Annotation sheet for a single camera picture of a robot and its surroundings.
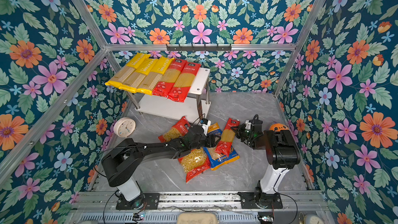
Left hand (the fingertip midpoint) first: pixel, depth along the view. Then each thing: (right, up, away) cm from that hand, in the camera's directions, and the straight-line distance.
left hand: (220, 135), depth 82 cm
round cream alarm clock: (-57, +3, +10) cm, 58 cm away
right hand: (+8, +3, +14) cm, 16 cm away
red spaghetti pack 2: (-27, +27, -7) cm, 39 cm away
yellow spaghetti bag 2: (-44, +27, -7) cm, 52 cm away
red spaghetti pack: (-19, +23, -11) cm, 32 cm away
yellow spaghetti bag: (-52, +29, -5) cm, 60 cm away
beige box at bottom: (-11, -34, -15) cm, 38 cm away
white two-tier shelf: (-14, +17, +1) cm, 22 cm away
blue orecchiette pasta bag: (-3, -13, 0) cm, 13 cm away
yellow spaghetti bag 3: (-34, +31, -3) cm, 47 cm away
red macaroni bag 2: (-13, -15, 0) cm, 20 cm away
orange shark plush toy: (+35, +3, +8) cm, 36 cm away
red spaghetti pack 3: (+3, -6, +2) cm, 7 cm away
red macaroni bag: (-25, +1, +11) cm, 27 cm away
